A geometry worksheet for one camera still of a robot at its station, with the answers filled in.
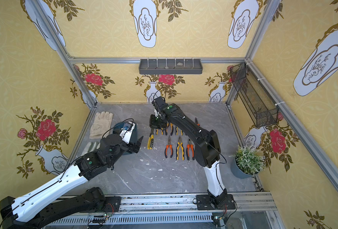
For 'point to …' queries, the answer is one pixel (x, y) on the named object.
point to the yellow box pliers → (180, 143)
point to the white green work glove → (90, 147)
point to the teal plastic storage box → (117, 127)
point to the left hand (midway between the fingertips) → (136, 133)
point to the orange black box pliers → (166, 148)
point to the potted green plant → (247, 162)
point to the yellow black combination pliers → (176, 132)
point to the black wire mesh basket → (262, 109)
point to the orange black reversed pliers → (192, 150)
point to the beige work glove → (100, 127)
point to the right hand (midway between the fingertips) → (149, 129)
